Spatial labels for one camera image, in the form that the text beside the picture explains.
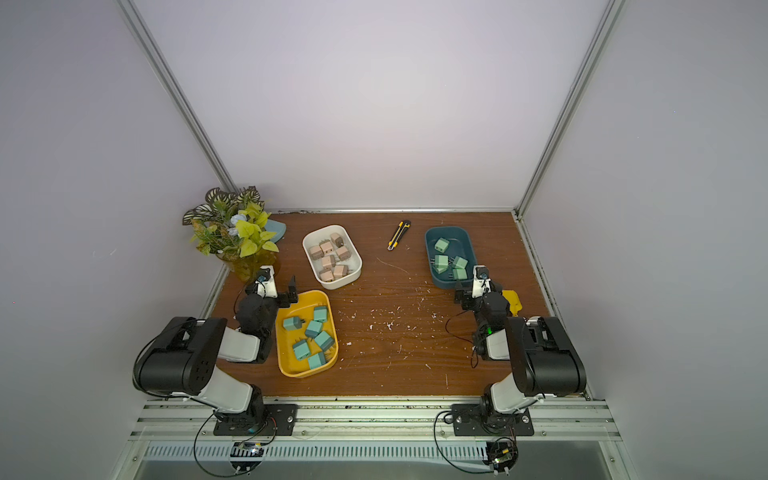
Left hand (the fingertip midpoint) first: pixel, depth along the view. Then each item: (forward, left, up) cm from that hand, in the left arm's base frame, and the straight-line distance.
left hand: (281, 274), depth 90 cm
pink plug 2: (+17, -10, -8) cm, 21 cm away
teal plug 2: (-14, -11, -9) cm, 20 cm away
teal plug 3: (-20, -9, -8) cm, 23 cm away
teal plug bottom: (-18, -15, -8) cm, 25 cm away
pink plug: (+15, -7, -8) cm, 18 cm away
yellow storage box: (-17, -10, -9) cm, 21 cm away
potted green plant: (+8, +12, +14) cm, 20 cm away
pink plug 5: (+10, -12, -8) cm, 18 cm away
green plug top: (+7, -57, -8) cm, 59 cm away
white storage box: (+7, -18, -8) cm, 21 cm away
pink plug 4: (+15, -16, -9) cm, 24 cm away
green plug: (+18, -52, -7) cm, 56 cm away
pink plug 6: (+5, -12, -8) cm, 16 cm away
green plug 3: (+10, -58, -7) cm, 59 cm away
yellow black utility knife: (+25, -36, -9) cm, 45 cm away
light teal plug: (-13, -5, -7) cm, 15 cm away
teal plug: (-9, -13, -8) cm, 18 cm away
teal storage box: (+13, -55, -7) cm, 57 cm away
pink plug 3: (+19, -14, -7) cm, 25 cm away
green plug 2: (+8, -51, -5) cm, 52 cm away
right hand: (+1, -62, 0) cm, 62 cm away
